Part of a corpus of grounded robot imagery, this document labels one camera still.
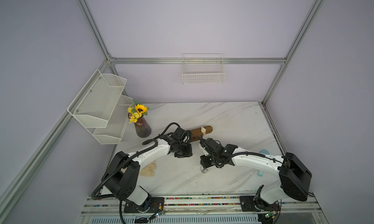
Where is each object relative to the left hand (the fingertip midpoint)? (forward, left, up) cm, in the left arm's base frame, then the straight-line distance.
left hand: (190, 155), depth 84 cm
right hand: (-4, -7, -2) cm, 9 cm away
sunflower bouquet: (+20, +31, +18) cm, 41 cm away
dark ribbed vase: (+19, +32, +1) cm, 37 cm away
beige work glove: (-6, +25, -6) cm, 27 cm away
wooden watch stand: (+16, -6, +2) cm, 17 cm away
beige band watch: (+16, -8, +2) cm, 18 cm away
